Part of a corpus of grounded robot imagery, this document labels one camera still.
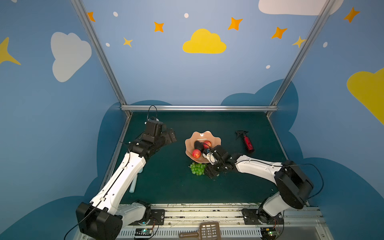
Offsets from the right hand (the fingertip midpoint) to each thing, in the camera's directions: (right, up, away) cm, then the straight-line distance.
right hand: (210, 167), depth 88 cm
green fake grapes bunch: (-8, -1, -1) cm, 8 cm away
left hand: (-22, +20, -11) cm, 32 cm away
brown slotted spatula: (-2, -27, -17) cm, 32 cm away
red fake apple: (-8, +8, +2) cm, 12 cm away
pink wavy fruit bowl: (-13, +13, +10) cm, 21 cm away
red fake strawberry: (-1, +14, +10) cm, 17 cm away
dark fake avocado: (-7, +12, +9) cm, 17 cm away
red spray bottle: (+27, +13, +13) cm, 33 cm away
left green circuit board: (-34, -27, -18) cm, 47 cm away
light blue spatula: (-44, -9, -6) cm, 46 cm away
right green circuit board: (+26, -28, -17) cm, 42 cm away
